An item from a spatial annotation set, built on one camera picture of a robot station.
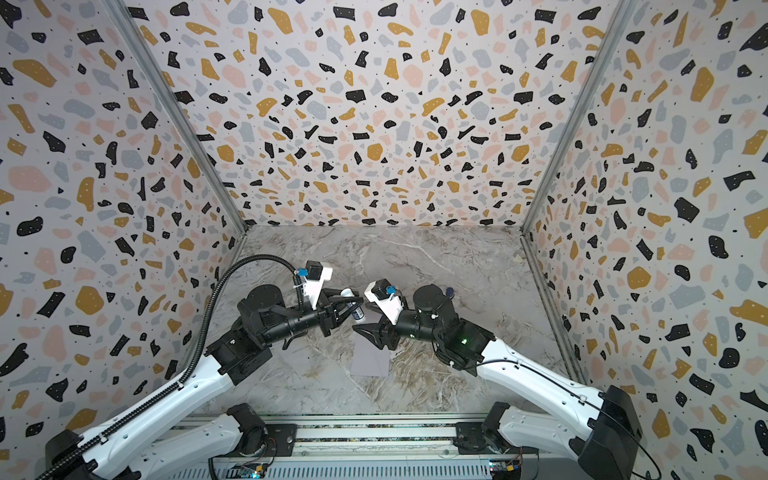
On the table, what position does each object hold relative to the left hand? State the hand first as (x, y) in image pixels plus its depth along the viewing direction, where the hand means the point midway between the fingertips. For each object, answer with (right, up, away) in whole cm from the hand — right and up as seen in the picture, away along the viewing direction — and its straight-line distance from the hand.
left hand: (359, 296), depth 63 cm
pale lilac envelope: (-1, -22, +25) cm, 33 cm away
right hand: (-1, -4, +2) cm, 4 cm away
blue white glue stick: (0, -4, +2) cm, 5 cm away
